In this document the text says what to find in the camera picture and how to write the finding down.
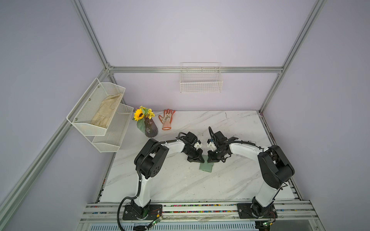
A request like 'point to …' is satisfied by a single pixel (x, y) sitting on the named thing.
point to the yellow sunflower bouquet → (140, 113)
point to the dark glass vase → (151, 130)
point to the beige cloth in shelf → (104, 114)
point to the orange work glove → (167, 119)
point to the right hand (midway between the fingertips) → (205, 162)
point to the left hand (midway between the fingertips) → (203, 162)
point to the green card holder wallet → (205, 166)
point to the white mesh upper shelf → (92, 113)
